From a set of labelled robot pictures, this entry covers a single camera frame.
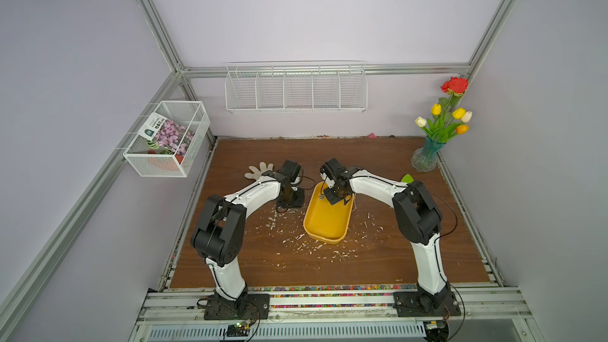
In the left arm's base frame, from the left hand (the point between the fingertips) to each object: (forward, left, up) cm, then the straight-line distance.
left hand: (300, 204), depth 91 cm
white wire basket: (+7, +47, +23) cm, 53 cm away
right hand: (+6, -14, -4) cm, 16 cm away
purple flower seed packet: (+12, +41, +30) cm, 52 cm away
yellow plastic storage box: (-6, -10, -4) cm, 12 cm away
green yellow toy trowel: (+12, -49, -5) cm, 51 cm away
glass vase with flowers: (+23, -61, +20) cm, 68 cm away
